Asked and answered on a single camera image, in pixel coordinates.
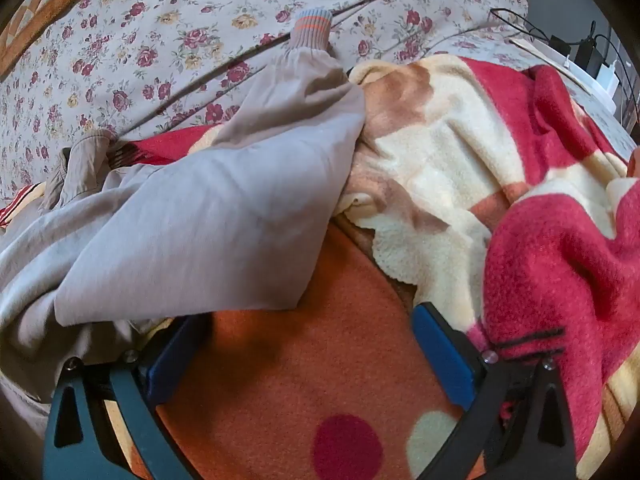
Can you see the grey-beige jacket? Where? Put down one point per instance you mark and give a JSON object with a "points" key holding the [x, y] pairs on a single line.
{"points": [[200, 200]]}

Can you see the white charger plug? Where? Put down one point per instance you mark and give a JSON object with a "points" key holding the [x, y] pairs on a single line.
{"points": [[609, 77]]}

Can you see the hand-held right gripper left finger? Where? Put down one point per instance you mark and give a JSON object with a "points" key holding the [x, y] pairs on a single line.
{"points": [[172, 360]]}

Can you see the white power strip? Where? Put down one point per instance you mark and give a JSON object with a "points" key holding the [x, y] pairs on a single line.
{"points": [[575, 74]]}

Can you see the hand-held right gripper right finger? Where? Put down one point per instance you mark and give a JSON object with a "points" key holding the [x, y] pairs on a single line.
{"points": [[442, 360]]}

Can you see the black power adapter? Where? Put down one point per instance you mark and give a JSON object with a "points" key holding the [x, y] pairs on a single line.
{"points": [[590, 55]]}

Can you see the orange checkered cushion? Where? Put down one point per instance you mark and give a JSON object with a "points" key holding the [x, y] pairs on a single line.
{"points": [[30, 30]]}

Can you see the orange red printed blanket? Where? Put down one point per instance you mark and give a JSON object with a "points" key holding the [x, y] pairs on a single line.
{"points": [[310, 360]]}

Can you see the floral quilt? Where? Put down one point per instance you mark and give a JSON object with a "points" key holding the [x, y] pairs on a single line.
{"points": [[150, 35]]}

